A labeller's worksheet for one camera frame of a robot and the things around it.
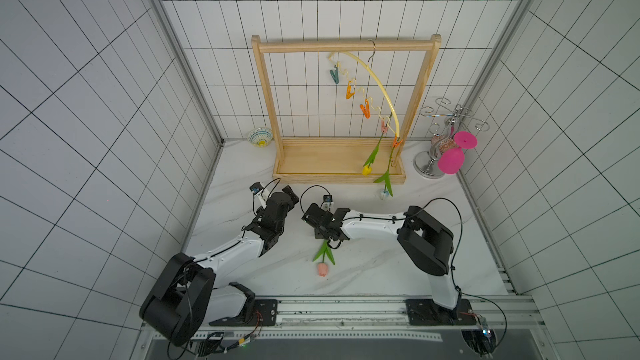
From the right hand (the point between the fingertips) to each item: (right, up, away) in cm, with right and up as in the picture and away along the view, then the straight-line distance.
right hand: (316, 231), depth 91 cm
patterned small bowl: (-28, +38, +27) cm, 54 cm away
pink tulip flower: (+2, -8, -12) cm, 14 cm away
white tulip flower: (+27, +20, +1) cm, 34 cm away
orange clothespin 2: (+18, +45, -5) cm, 49 cm away
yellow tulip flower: (+20, +23, +6) cm, 31 cm away
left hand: (-13, +14, -2) cm, 19 cm away
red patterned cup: (+51, +33, +8) cm, 62 cm away
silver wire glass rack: (+51, +25, +17) cm, 59 cm away
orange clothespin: (+12, +51, -2) cm, 53 cm away
